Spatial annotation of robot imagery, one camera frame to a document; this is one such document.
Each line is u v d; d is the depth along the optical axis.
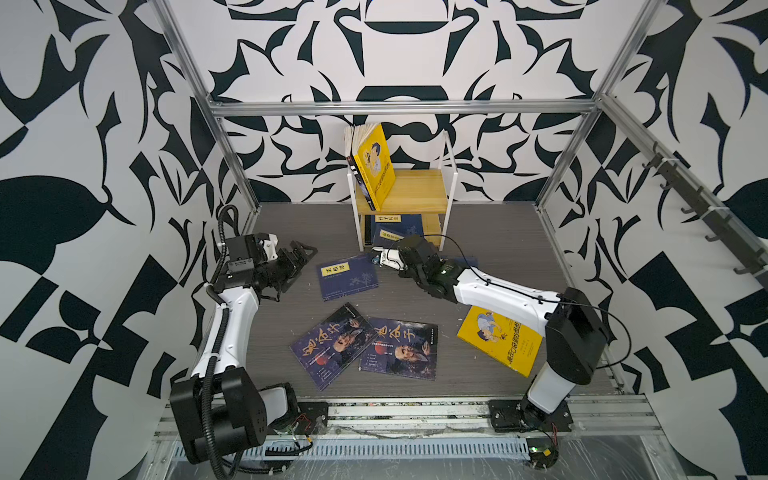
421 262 0.63
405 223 1.06
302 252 0.73
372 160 0.83
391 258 0.73
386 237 0.87
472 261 1.04
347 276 1.00
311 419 0.73
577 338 0.45
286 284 0.79
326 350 0.83
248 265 0.63
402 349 0.83
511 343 0.84
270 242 0.76
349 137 0.81
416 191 1.07
